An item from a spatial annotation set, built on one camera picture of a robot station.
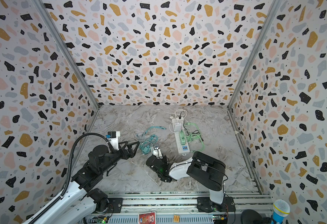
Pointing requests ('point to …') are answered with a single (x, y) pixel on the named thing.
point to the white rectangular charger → (178, 128)
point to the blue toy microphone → (281, 209)
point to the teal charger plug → (146, 149)
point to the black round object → (250, 216)
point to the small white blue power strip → (157, 152)
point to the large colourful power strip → (182, 149)
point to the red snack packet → (147, 218)
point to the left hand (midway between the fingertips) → (134, 142)
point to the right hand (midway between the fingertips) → (154, 156)
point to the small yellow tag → (176, 219)
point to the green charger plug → (182, 138)
